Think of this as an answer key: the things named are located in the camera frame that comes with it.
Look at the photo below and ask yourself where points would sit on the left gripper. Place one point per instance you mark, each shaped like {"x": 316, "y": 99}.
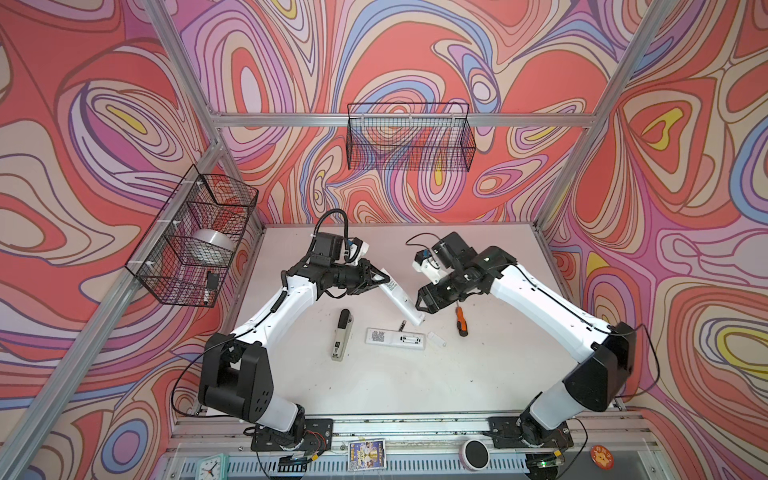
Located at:
{"x": 364, "y": 282}

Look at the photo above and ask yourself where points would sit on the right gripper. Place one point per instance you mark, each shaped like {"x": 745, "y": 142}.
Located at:
{"x": 439, "y": 300}

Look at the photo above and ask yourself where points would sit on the white remote control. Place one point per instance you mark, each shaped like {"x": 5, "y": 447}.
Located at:
{"x": 402, "y": 300}
{"x": 395, "y": 339}

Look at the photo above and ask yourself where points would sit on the white battery cover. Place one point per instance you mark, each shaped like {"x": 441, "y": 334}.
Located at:
{"x": 436, "y": 340}

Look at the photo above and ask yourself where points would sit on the orange handled screwdriver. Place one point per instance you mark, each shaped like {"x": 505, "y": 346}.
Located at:
{"x": 461, "y": 322}

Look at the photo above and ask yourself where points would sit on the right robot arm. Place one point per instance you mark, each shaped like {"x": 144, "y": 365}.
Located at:
{"x": 604, "y": 354}

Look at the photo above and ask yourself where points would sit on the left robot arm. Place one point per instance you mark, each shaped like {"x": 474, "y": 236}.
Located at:
{"x": 236, "y": 378}

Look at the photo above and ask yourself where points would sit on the beige black stapler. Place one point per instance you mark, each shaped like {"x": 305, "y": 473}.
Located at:
{"x": 342, "y": 335}

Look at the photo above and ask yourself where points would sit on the white tape roll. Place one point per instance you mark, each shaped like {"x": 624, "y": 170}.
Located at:
{"x": 213, "y": 243}

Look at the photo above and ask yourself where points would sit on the small black item in basket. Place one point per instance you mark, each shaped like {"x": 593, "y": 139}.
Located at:
{"x": 212, "y": 282}

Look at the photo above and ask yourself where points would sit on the round black white speaker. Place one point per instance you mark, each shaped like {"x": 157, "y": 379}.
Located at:
{"x": 474, "y": 455}

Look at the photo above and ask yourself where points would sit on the colourful card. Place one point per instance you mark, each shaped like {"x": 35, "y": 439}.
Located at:
{"x": 367, "y": 455}

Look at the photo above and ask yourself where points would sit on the red round badge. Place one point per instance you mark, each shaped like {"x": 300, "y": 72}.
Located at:
{"x": 602, "y": 457}

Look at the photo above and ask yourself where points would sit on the small green clock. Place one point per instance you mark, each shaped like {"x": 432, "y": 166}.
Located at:
{"x": 215, "y": 467}

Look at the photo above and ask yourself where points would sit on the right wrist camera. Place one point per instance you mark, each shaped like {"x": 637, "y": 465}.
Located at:
{"x": 427, "y": 264}

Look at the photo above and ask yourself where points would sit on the black wire basket back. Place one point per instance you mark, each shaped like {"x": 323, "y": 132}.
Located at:
{"x": 410, "y": 136}

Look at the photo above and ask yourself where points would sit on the black wire basket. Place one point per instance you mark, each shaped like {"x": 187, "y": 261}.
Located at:
{"x": 165, "y": 262}
{"x": 410, "y": 136}

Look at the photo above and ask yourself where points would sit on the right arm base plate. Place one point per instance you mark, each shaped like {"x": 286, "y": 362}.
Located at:
{"x": 511, "y": 432}

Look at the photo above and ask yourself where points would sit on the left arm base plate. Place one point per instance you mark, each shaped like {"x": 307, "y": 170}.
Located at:
{"x": 313, "y": 435}

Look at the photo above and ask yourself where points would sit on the black wire basket left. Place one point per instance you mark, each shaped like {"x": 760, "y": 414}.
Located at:
{"x": 165, "y": 262}

